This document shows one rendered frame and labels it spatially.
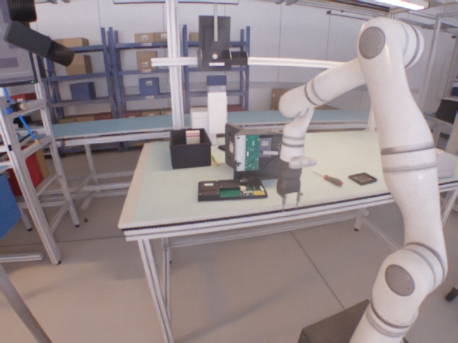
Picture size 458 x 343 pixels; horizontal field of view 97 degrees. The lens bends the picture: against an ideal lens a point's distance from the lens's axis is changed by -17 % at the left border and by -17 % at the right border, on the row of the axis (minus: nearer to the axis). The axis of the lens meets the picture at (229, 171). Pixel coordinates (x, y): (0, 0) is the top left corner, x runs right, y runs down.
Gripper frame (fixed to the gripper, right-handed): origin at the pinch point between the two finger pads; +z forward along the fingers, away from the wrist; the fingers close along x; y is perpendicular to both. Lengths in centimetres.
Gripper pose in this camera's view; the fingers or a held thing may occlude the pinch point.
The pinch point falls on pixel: (289, 210)
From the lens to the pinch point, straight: 84.3
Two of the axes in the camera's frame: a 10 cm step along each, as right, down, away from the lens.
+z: 0.0, 9.1, 4.1
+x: -9.5, 1.3, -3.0
